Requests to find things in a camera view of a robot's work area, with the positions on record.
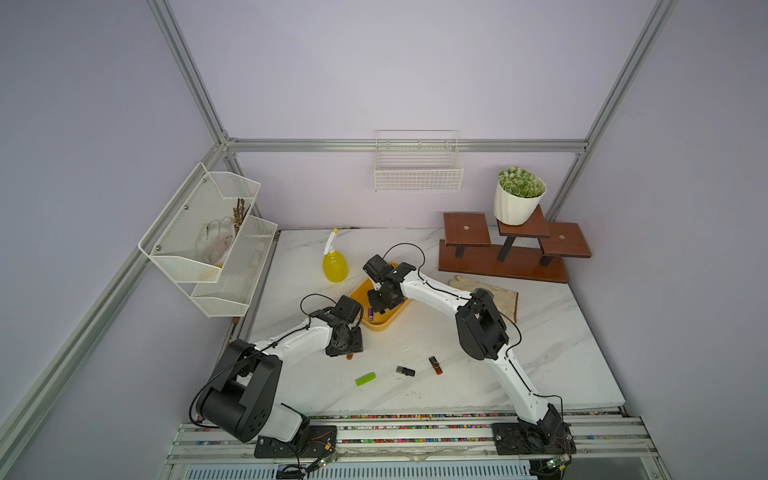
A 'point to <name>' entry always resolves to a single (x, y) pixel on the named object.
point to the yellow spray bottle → (334, 264)
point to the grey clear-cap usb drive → (406, 371)
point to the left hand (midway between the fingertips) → (352, 349)
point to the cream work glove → (506, 300)
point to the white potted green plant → (518, 195)
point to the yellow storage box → (360, 295)
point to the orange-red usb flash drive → (349, 356)
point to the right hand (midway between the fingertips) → (380, 306)
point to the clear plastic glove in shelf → (215, 240)
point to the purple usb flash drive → (371, 313)
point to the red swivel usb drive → (435, 365)
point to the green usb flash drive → (365, 379)
